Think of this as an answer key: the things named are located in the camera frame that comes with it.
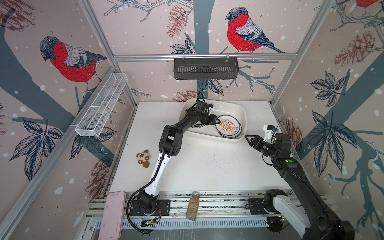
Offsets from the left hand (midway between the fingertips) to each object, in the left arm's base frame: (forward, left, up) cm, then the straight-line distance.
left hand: (218, 122), depth 100 cm
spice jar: (-49, +18, -3) cm, 53 cm away
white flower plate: (-8, -6, -5) cm, 11 cm away
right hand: (-20, -12, +10) cm, 25 cm away
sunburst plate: (+1, -9, -5) cm, 10 cm away
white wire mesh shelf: (-18, +67, +23) cm, 73 cm away
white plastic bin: (-9, +7, -1) cm, 11 cm away
